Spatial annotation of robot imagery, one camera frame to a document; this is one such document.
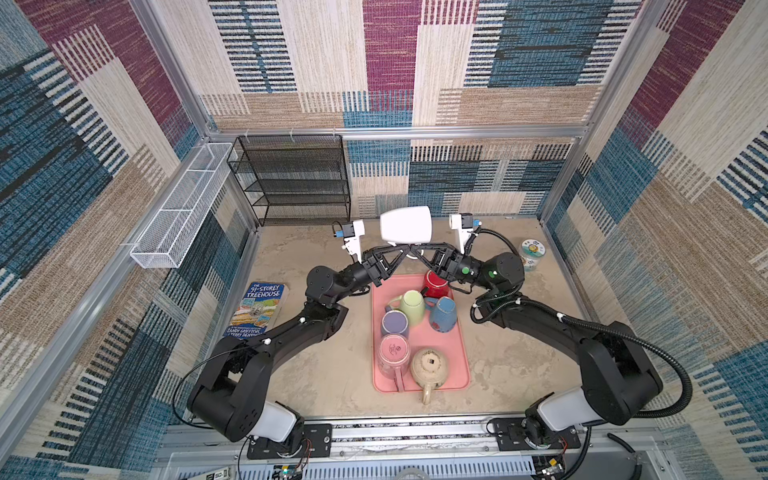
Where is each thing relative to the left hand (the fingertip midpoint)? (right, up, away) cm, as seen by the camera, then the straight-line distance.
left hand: (411, 250), depth 64 cm
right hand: (0, -1, +2) cm, 2 cm away
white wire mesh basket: (-57, +2, +6) cm, 58 cm away
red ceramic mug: (+9, -11, +25) cm, 29 cm away
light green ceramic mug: (+2, -15, +21) cm, 26 cm away
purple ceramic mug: (-3, -20, +21) cm, 29 cm away
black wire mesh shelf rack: (-39, +25, +45) cm, 64 cm away
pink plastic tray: (+5, -26, +27) cm, 38 cm away
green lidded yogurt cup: (+43, 0, +36) cm, 56 cm away
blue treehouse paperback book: (-45, -19, +30) cm, 57 cm away
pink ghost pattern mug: (-4, -27, +10) cm, 29 cm away
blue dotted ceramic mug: (+10, -18, +20) cm, 29 cm away
